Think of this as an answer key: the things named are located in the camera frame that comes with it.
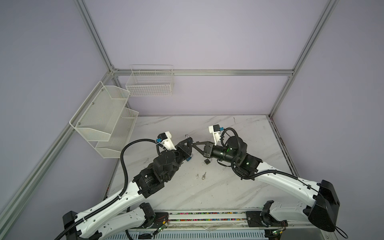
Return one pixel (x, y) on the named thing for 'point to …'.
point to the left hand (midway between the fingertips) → (193, 141)
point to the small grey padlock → (207, 161)
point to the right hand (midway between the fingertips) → (192, 145)
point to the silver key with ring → (198, 175)
